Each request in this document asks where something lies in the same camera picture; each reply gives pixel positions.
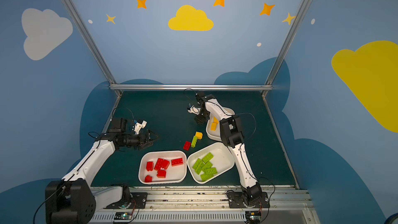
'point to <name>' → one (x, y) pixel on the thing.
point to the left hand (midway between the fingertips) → (155, 140)
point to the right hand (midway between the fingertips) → (202, 117)
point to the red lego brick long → (160, 163)
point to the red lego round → (148, 179)
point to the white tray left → (175, 174)
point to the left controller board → (123, 217)
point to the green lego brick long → (197, 164)
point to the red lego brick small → (150, 166)
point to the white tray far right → (216, 135)
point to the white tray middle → (223, 160)
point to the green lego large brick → (208, 157)
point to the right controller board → (253, 216)
